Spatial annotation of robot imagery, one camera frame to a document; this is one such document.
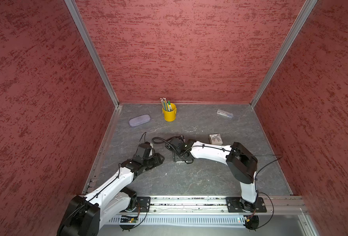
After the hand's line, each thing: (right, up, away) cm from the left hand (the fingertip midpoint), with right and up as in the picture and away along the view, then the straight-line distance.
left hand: (161, 162), depth 84 cm
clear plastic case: (+50, +28, +29) cm, 65 cm away
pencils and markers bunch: (+1, +35, +17) cm, 39 cm away
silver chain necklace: (+22, +18, +21) cm, 35 cm away
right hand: (+11, 0, +5) cm, 13 cm away
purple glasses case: (-20, +25, +23) cm, 39 cm away
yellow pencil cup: (+4, +27, +23) cm, 36 cm away
